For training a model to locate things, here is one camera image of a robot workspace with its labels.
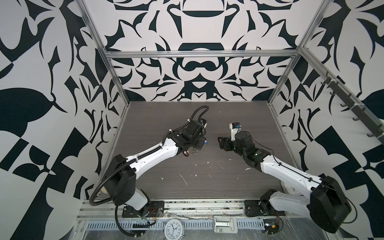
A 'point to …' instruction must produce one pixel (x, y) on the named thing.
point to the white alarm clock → (173, 229)
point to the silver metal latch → (225, 224)
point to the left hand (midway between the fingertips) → (201, 135)
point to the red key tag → (186, 153)
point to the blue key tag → (206, 142)
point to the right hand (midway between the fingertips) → (224, 137)
